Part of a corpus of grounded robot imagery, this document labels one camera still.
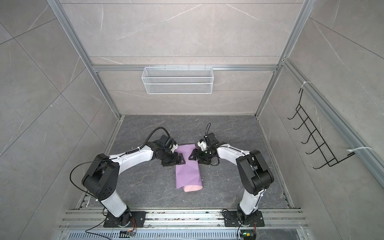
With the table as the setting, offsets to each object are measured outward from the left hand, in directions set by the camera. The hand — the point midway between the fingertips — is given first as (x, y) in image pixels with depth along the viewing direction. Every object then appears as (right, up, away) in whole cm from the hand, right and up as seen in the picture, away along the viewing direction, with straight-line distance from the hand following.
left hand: (180, 160), depth 88 cm
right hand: (+8, +1, +2) cm, 9 cm away
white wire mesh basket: (-3, +52, +12) cm, 54 cm away
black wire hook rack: (+63, +7, -30) cm, 71 cm away
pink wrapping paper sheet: (+5, -7, -8) cm, 12 cm away
